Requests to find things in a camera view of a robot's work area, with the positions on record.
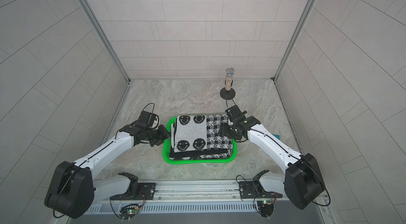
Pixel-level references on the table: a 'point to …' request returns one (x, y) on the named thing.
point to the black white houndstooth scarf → (196, 137)
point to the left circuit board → (129, 211)
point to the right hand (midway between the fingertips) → (222, 133)
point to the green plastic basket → (166, 149)
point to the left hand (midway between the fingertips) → (174, 134)
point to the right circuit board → (266, 207)
